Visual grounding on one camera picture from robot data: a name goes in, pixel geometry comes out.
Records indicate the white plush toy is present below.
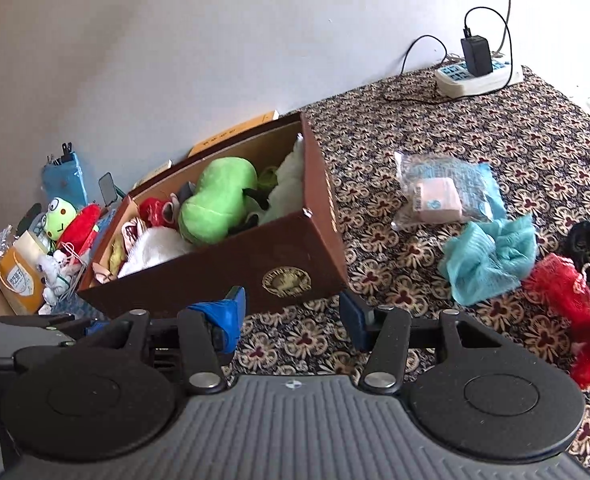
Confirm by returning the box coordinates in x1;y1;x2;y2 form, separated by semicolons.
36;250;82;307

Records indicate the floral patterned bed cover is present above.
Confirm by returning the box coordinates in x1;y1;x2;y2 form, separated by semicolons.
221;63;590;480

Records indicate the green plush toy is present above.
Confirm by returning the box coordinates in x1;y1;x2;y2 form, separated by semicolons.
178;157;278;245

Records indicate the red plush toy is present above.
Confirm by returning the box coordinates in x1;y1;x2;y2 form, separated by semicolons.
57;204;102;256

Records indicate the green frog plush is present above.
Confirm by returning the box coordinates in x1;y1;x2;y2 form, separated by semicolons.
43;197;77;242

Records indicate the yellow plush fabric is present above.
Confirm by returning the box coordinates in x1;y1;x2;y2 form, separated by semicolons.
108;234;128;281

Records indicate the white power strip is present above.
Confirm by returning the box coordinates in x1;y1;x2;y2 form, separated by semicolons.
434;58;524;99

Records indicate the white foam bundle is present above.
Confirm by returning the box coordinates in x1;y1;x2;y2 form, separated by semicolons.
259;133;305;226

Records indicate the black wall cable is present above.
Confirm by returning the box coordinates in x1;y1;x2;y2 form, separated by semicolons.
494;0;512;57

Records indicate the small standing mirror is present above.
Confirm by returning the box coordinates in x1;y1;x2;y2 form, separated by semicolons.
97;172;126;208

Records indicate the yellow book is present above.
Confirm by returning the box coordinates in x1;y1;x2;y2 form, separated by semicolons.
188;110;280;157

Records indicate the black power adapter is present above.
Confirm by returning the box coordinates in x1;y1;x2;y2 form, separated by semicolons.
461;35;493;77

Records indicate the orange tissue pack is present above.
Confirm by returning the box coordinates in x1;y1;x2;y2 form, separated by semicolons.
0;231;44;315

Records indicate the red haired doll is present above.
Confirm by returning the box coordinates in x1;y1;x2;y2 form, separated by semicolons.
138;182;195;230

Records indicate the brown cardboard box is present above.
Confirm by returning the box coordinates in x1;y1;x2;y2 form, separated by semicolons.
77;114;347;318

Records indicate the teal mesh bath sponge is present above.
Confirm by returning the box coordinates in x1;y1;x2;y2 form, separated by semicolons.
438;214;538;307

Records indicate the plastic bag with pink soap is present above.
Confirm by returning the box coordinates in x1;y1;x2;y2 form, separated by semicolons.
391;152;507;231

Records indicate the blue pouch with clip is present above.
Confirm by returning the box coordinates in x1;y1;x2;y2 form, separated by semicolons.
41;142;89;210

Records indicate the black charger cable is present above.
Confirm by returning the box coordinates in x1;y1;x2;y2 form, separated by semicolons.
381;5;516;106

